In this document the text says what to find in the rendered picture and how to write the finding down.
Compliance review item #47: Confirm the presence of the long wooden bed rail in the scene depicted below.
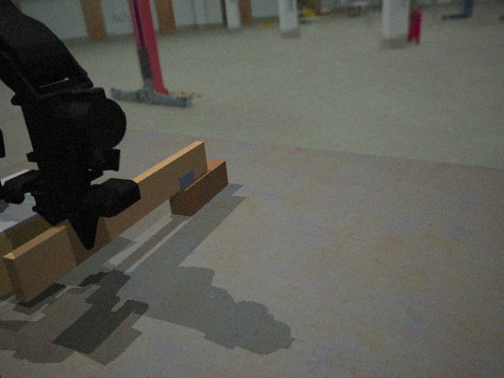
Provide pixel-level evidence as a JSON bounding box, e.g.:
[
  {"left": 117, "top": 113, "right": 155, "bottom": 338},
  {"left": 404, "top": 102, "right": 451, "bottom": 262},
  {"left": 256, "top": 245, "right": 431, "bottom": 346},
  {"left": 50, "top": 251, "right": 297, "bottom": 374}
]
[{"left": 3, "top": 141, "right": 207, "bottom": 303}]

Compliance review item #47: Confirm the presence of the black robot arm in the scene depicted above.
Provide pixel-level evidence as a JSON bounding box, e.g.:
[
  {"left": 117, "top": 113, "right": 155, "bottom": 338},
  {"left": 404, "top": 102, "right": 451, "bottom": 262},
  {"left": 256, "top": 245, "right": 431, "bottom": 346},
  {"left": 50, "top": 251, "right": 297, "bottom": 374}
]
[{"left": 0, "top": 0, "right": 127, "bottom": 179}]

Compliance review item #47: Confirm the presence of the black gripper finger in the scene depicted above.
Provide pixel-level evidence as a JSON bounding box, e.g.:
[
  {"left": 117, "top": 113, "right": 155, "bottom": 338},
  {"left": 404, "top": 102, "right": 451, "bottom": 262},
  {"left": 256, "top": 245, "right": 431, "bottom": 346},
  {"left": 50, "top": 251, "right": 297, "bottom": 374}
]
[
  {"left": 32, "top": 198, "right": 77, "bottom": 226},
  {"left": 66, "top": 208, "right": 99, "bottom": 249}
]

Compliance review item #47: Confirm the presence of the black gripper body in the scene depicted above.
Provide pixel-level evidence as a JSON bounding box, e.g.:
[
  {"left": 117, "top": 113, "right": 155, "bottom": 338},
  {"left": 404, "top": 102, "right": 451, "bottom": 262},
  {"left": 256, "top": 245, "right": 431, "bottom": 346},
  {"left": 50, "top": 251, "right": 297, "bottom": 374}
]
[{"left": 2, "top": 143, "right": 141, "bottom": 218}]

